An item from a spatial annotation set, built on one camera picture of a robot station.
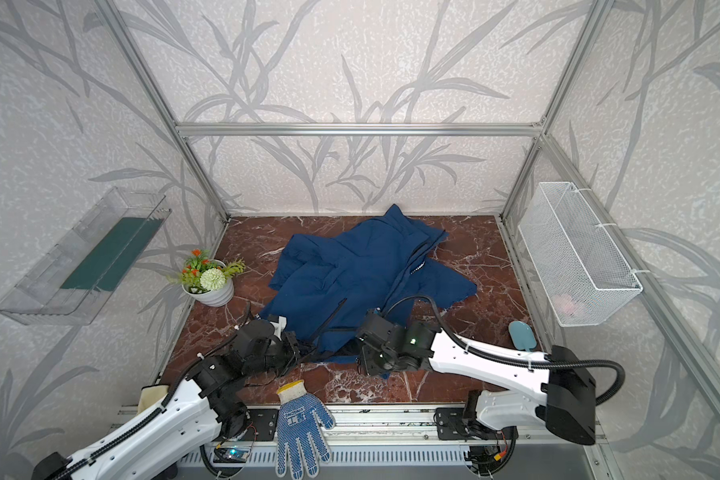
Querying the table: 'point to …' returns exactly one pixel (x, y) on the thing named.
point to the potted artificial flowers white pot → (208, 281)
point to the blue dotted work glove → (298, 429)
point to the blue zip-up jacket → (323, 285)
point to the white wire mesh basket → (580, 268)
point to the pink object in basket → (565, 302)
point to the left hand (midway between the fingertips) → (321, 340)
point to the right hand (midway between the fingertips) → (365, 355)
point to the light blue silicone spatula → (522, 336)
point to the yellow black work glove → (149, 394)
